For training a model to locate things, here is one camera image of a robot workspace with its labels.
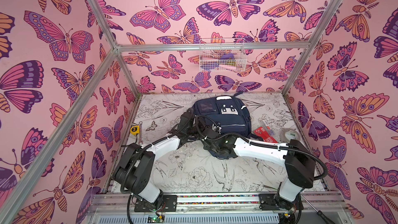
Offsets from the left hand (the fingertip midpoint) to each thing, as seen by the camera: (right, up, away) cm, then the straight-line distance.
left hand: (215, 124), depth 84 cm
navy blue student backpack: (+11, +6, +16) cm, 20 cm away
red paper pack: (+31, -7, +15) cm, 36 cm away
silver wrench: (-46, -11, +13) cm, 49 cm away
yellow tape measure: (-49, -5, +14) cm, 51 cm away
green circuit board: (-30, -43, -12) cm, 53 cm away
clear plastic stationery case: (+35, -2, +16) cm, 39 cm away
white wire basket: (+6, +42, +12) cm, 44 cm away
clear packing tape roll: (+48, -7, +11) cm, 49 cm away
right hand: (-5, -9, 0) cm, 10 cm away
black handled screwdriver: (+47, -39, -14) cm, 62 cm away
